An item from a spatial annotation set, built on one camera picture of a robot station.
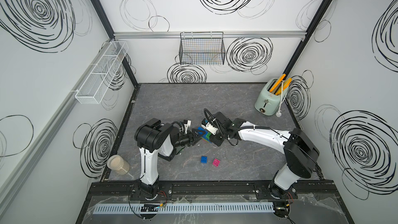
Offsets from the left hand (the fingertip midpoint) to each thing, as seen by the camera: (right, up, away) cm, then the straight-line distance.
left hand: (203, 137), depth 87 cm
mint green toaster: (+39, +19, +6) cm, 44 cm away
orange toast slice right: (+49, +31, +4) cm, 59 cm away
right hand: (+5, 0, -2) cm, 5 cm away
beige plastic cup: (-42, -8, -15) cm, 45 cm away
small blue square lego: (0, -11, -4) cm, 12 cm away
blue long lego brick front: (-2, +6, -7) cm, 9 cm away
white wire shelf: (-52, +26, -16) cm, 61 cm away
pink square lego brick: (+7, -12, -6) cm, 15 cm away
